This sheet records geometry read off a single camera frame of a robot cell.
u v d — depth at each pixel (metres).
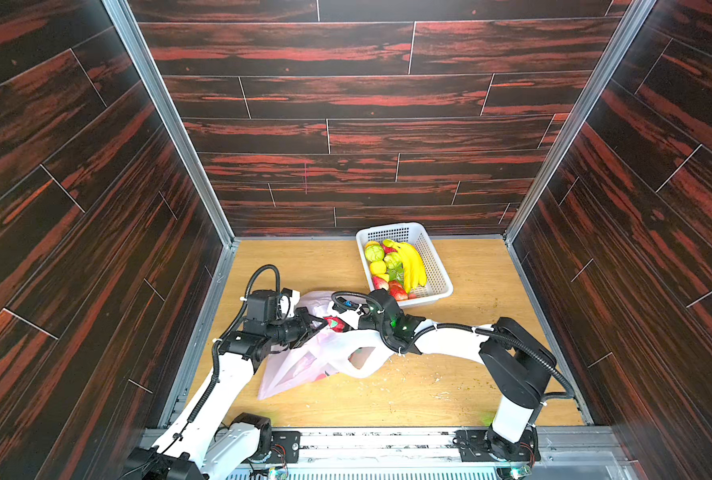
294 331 0.68
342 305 0.70
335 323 0.76
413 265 1.05
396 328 0.68
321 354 0.74
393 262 1.05
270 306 0.62
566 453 0.74
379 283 0.96
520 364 0.47
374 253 1.01
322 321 0.76
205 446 0.45
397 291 0.95
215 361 0.51
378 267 1.04
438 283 0.99
